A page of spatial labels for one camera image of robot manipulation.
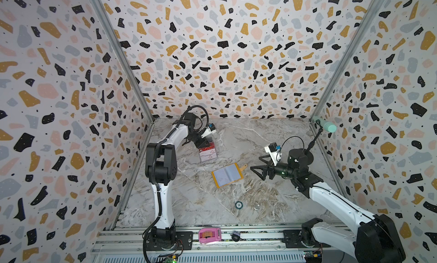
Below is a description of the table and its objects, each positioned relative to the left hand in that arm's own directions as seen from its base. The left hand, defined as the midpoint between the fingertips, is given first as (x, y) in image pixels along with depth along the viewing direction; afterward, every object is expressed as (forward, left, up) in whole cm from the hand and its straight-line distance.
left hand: (208, 138), depth 98 cm
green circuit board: (-56, +12, -10) cm, 58 cm away
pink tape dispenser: (-48, -3, -6) cm, 48 cm away
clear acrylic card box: (-6, 0, -7) cm, 9 cm away
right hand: (-22, -24, +11) cm, 34 cm away
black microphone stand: (-7, -58, -5) cm, 59 cm away
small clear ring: (-36, -24, -7) cm, 44 cm away
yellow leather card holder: (-19, -11, -9) cm, 23 cm away
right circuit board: (-56, -46, -10) cm, 74 cm away
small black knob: (-49, -14, -5) cm, 51 cm away
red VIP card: (-2, -1, -4) cm, 5 cm away
